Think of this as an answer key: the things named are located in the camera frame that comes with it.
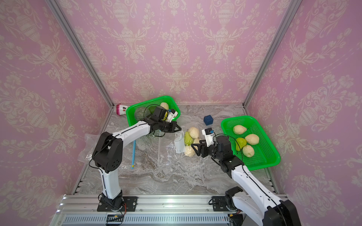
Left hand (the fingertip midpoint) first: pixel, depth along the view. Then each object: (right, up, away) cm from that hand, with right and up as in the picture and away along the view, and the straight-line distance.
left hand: (181, 129), depth 90 cm
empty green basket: (+54, -16, +1) cm, 56 cm away
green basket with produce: (-20, +21, +22) cm, 37 cm away
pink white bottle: (-47, +14, +20) cm, 53 cm away
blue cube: (+20, +6, +16) cm, 27 cm away
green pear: (+39, -9, +3) cm, 40 cm away
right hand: (+6, -9, -12) cm, 16 cm away
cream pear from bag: (+47, -7, +3) cm, 47 cm away
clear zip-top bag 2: (-4, -13, -3) cm, 14 cm away
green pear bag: (+5, -7, +5) cm, 10 cm away
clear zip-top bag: (-55, -8, -3) cm, 56 cm away
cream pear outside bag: (+10, -8, +1) cm, 13 cm away
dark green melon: (-30, +11, +10) cm, 33 cm away
